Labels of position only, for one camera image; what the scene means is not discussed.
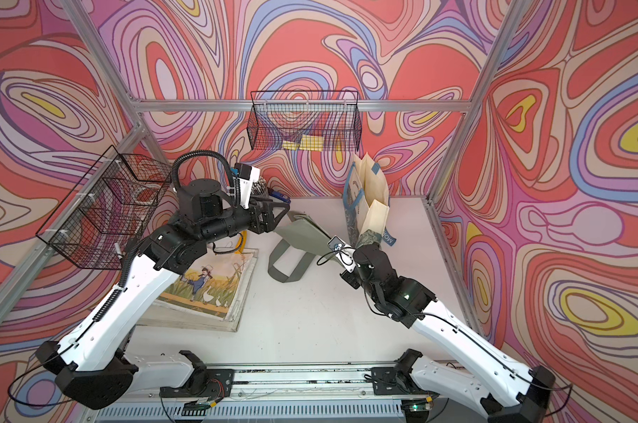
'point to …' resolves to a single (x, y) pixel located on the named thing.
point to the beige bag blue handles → (367, 202)
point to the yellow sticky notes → (307, 143)
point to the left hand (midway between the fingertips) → (284, 205)
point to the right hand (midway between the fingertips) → (352, 257)
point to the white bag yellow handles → (211, 294)
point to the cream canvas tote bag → (211, 295)
